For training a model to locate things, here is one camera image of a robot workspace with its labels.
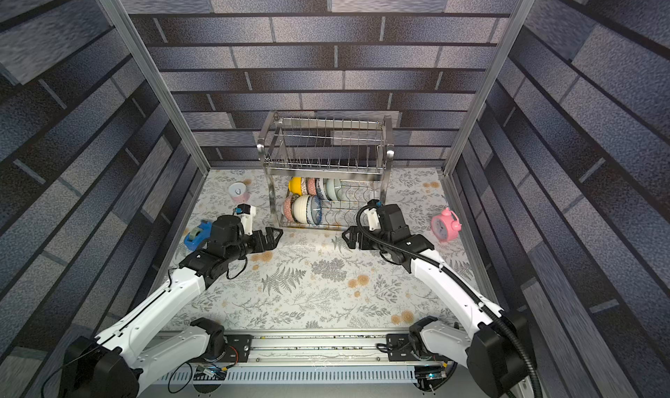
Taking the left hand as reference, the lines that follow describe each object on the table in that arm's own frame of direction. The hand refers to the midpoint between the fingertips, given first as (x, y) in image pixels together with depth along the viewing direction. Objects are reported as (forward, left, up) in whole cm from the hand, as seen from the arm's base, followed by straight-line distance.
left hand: (273, 231), depth 81 cm
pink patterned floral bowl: (+13, -2, -5) cm, 14 cm away
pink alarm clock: (+7, -59, -7) cm, 60 cm away
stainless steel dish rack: (+8, -17, +19) cm, 27 cm away
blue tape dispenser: (+5, +31, -11) cm, 33 cm away
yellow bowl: (+25, -3, -6) cm, 25 cm away
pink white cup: (+24, +21, -10) cm, 33 cm away
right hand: (0, -26, -1) cm, 26 cm away
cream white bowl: (+13, -6, -5) cm, 15 cm away
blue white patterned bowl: (+21, -14, -5) cm, 26 cm away
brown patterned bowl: (+22, -10, -4) cm, 25 cm away
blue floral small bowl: (+15, -11, -9) cm, 21 cm away
